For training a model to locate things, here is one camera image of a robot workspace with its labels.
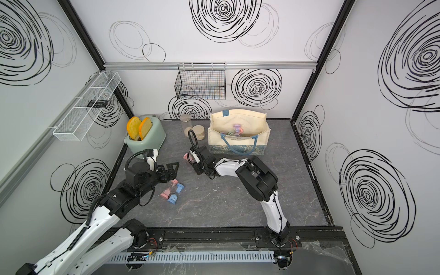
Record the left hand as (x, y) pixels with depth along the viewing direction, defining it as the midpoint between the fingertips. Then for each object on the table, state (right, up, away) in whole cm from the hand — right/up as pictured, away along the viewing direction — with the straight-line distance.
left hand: (171, 165), depth 75 cm
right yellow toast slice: (-19, +17, +14) cm, 29 cm away
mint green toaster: (-14, +10, +15) cm, 23 cm away
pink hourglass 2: (-6, -16, +11) cm, 20 cm away
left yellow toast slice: (-24, +18, +13) cm, 32 cm away
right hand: (+8, -3, +21) cm, 22 cm away
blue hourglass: (-1, -18, +8) cm, 20 cm away
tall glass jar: (0, +21, +27) cm, 34 cm away
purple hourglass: (+31, +17, +27) cm, 45 cm away
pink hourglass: (+6, +3, +6) cm, 9 cm away
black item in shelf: (-35, +28, +4) cm, 45 cm away
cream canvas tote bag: (+42, +15, +27) cm, 53 cm away
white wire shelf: (-41, +21, 0) cm, 46 cm away
